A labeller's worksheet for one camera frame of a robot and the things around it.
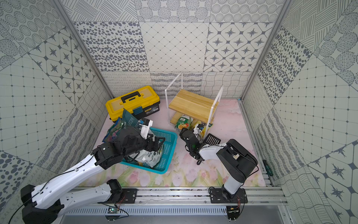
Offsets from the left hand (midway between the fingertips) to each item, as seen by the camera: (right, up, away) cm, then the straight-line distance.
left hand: (159, 134), depth 69 cm
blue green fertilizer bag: (-28, -2, +7) cm, 29 cm away
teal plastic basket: (+2, -14, +24) cm, 27 cm away
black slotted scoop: (+31, -8, +27) cm, 42 cm away
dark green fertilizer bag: (-18, +7, +8) cm, 21 cm away
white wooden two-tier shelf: (+10, +17, +23) cm, 30 cm away
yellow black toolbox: (-18, +17, +28) cm, 37 cm away
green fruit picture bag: (+13, +4, +26) cm, 30 cm away
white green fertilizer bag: (-7, -15, +9) cm, 19 cm away
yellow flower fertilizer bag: (+24, -1, +14) cm, 28 cm away
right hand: (+13, -2, +24) cm, 27 cm away
